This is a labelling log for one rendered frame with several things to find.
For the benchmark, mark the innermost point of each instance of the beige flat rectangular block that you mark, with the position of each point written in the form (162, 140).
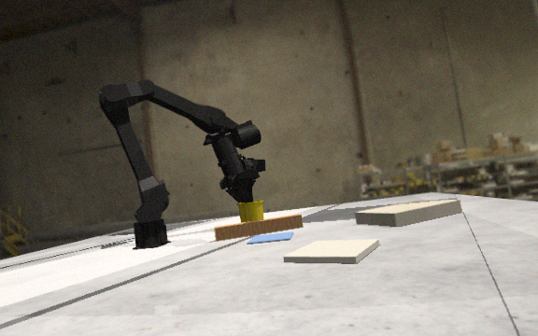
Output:
(406, 213)

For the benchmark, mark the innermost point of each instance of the brown wooden bar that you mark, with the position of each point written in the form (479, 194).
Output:
(256, 227)

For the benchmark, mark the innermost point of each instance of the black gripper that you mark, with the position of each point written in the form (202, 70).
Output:
(238, 180)

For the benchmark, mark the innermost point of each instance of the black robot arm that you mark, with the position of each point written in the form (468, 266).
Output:
(150, 231)

